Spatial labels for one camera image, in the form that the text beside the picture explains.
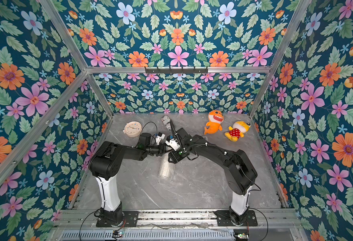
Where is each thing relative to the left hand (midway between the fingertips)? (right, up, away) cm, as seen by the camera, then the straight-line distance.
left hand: (173, 148), depth 93 cm
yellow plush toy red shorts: (+45, +12, +10) cm, 47 cm away
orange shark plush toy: (+29, +20, +15) cm, 39 cm away
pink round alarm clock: (-32, +13, +15) cm, 37 cm away
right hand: (+2, -2, -7) cm, 7 cm away
